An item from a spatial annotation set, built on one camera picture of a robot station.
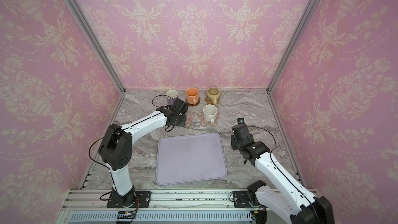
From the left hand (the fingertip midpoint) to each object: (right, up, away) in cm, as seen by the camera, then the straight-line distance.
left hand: (181, 121), depth 93 cm
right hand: (+33, -7, -11) cm, 36 cm away
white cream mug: (+18, +5, +10) cm, 21 cm away
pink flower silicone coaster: (+14, -3, +9) cm, 17 cm away
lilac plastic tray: (+5, -21, -4) cm, 22 cm away
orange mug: (+6, +16, +12) cm, 21 cm away
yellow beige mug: (+21, +17, +16) cm, 31 cm away
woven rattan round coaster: (+17, +12, +18) cm, 27 cm away
